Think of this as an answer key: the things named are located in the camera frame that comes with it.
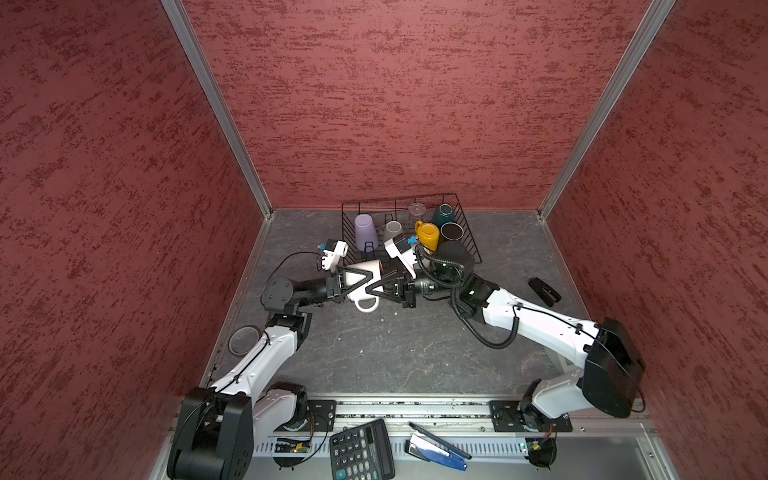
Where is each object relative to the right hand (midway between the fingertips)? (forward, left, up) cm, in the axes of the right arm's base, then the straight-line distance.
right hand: (368, 294), depth 63 cm
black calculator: (-26, +3, -29) cm, 39 cm away
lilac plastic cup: (+34, +3, -20) cm, 39 cm away
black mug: (+34, -26, -20) cm, 47 cm away
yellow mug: (+33, -18, -19) cm, 42 cm away
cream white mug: (+34, -6, -18) cm, 39 cm away
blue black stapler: (-25, -13, -30) cm, 41 cm away
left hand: (+2, -1, -1) cm, 3 cm away
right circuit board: (-27, -41, -33) cm, 59 cm away
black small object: (+15, -57, -31) cm, 67 cm away
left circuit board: (-23, +21, -32) cm, 45 cm away
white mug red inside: (-1, +1, -1) cm, 2 cm away
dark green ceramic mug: (+42, -25, -18) cm, 52 cm away
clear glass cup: (+46, -16, -21) cm, 53 cm away
